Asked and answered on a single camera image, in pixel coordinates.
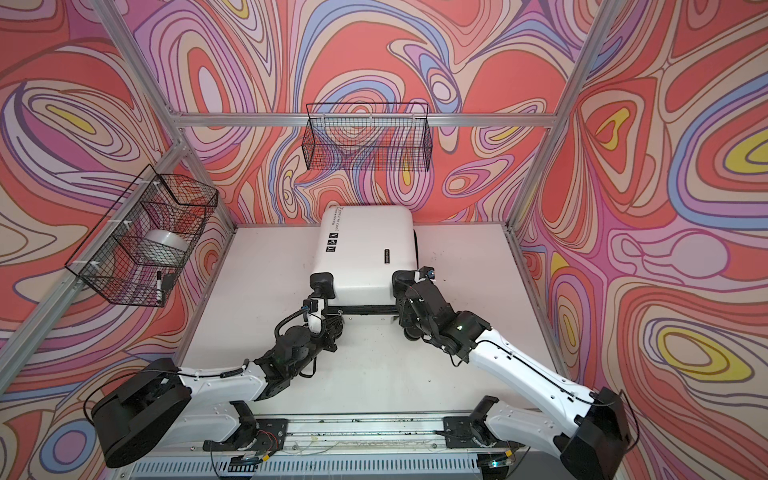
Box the black white suitcase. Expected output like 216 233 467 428
309 205 419 325

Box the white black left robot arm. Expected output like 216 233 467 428
90 315 344 469

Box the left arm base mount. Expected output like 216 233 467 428
203 418 289 454

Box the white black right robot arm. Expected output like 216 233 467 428
393 279 631 479

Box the aluminium front rail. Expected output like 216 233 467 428
113 414 551 479

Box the black wire basket back wall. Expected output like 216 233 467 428
301 101 433 173

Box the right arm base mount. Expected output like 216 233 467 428
435 416 508 449

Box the silver tape roll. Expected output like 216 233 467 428
139 229 189 267

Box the black marker pen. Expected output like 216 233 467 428
155 270 164 306

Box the black wire basket left wall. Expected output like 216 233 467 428
65 166 219 308

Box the black wire basket wall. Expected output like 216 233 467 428
65 166 219 308
301 101 433 173

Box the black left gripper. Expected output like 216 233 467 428
285 316 344 381

